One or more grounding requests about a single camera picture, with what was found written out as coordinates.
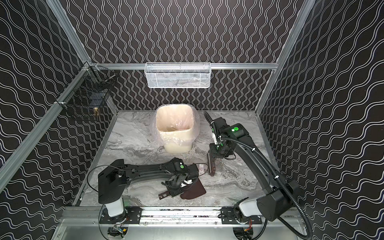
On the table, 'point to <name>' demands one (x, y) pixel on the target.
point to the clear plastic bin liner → (155, 132)
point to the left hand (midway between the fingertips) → (176, 195)
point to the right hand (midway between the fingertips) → (217, 154)
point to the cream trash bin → (175, 124)
